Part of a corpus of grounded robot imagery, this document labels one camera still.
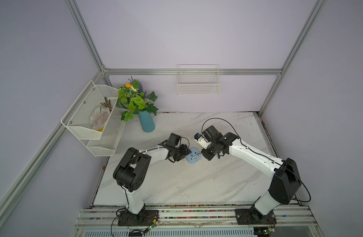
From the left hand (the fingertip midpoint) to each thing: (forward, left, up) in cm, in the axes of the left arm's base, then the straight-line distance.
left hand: (190, 153), depth 94 cm
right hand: (-5, -9, +8) cm, 14 cm away
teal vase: (+23, +31, +6) cm, 39 cm away
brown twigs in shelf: (+15, +47, +29) cm, 57 cm away
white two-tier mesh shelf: (+4, +51, +27) cm, 58 cm away
